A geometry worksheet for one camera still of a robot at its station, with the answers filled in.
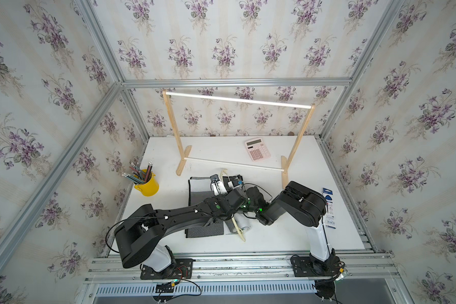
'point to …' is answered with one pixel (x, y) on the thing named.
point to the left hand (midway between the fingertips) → (230, 196)
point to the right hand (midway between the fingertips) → (221, 203)
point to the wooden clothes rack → (285, 162)
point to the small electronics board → (166, 287)
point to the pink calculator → (257, 149)
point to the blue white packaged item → (329, 217)
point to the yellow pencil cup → (149, 189)
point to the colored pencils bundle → (136, 175)
